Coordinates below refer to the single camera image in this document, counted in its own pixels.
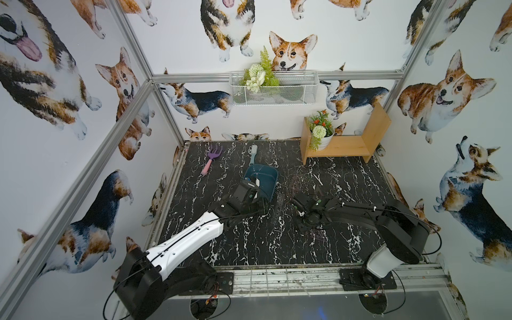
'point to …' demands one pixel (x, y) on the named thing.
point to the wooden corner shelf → (374, 121)
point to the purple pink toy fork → (211, 155)
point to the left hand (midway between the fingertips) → (268, 199)
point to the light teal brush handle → (254, 152)
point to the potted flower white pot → (320, 136)
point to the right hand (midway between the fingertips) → (303, 220)
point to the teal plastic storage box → (267, 176)
